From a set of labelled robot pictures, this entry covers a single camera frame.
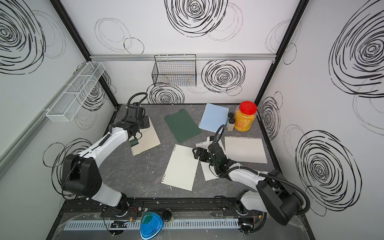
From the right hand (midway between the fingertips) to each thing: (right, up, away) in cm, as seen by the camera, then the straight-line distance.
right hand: (197, 152), depth 86 cm
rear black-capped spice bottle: (+23, +22, +15) cm, 35 cm away
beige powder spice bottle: (+23, +16, +14) cm, 31 cm away
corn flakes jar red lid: (+34, +27, +13) cm, 45 cm away
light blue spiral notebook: (+13, +21, +29) cm, 38 cm away
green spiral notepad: (-11, +15, +19) cm, 26 cm away
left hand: (-33, +19, +4) cm, 38 cm away
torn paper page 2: (-9, -10, +2) cm, 14 cm away
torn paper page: (+6, -13, 0) cm, 14 cm away
